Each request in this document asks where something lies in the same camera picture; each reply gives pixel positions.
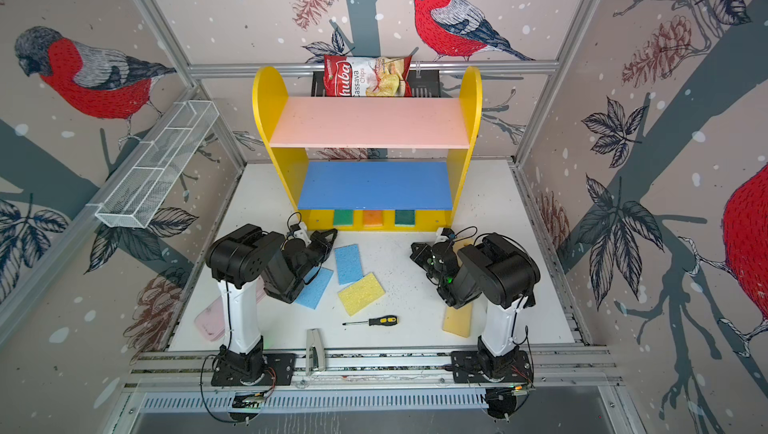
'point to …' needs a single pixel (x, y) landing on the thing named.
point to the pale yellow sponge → (458, 321)
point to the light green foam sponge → (343, 217)
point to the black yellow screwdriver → (388, 320)
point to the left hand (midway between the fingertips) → (338, 231)
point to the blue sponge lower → (312, 292)
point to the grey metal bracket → (314, 338)
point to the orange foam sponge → (372, 218)
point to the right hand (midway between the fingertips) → (408, 251)
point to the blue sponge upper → (349, 266)
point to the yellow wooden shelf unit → (370, 153)
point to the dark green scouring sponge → (404, 218)
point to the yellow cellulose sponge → (361, 293)
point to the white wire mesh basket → (155, 166)
